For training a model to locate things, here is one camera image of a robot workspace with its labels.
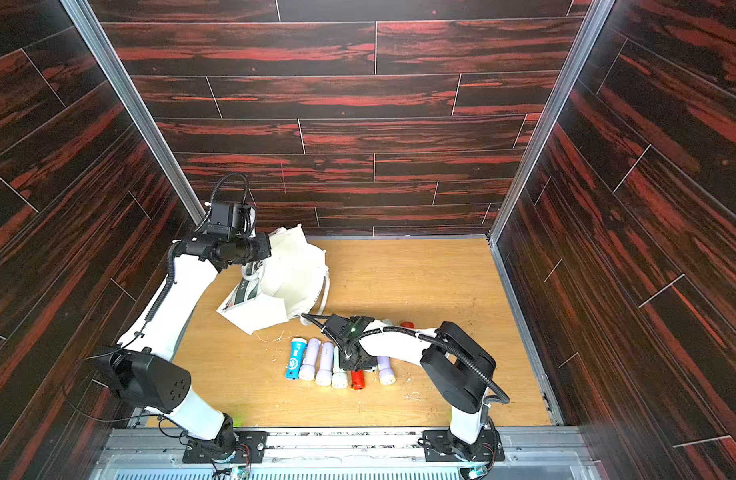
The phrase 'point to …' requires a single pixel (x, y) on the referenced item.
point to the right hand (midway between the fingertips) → (357, 359)
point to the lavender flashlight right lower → (386, 374)
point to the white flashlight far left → (308, 368)
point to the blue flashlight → (298, 349)
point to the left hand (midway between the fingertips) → (272, 245)
